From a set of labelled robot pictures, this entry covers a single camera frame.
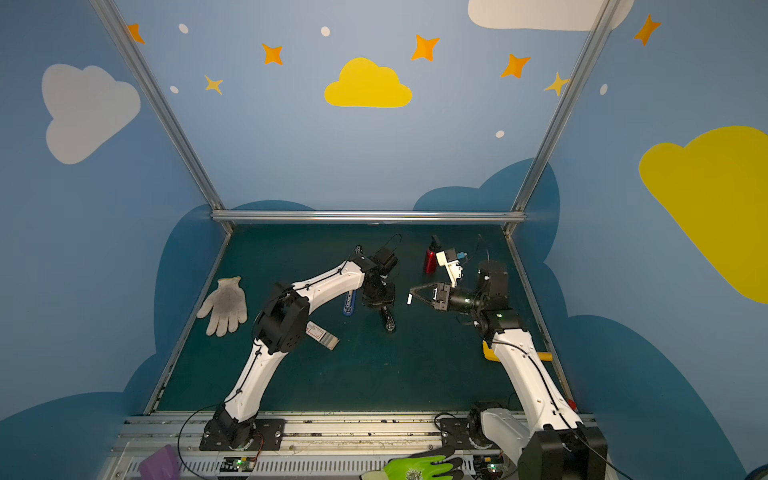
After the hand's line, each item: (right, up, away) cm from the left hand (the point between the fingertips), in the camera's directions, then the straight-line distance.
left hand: (395, 306), depth 96 cm
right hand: (+4, +8, -24) cm, 26 cm away
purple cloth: (-56, -33, -26) cm, 70 cm away
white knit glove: (-56, 0, +3) cm, 56 cm away
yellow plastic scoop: (+28, -13, -9) cm, 32 cm away
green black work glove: (+8, -33, -25) cm, 43 cm away
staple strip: (+3, +6, -25) cm, 26 cm away
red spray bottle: (+13, +17, +6) cm, 22 cm away
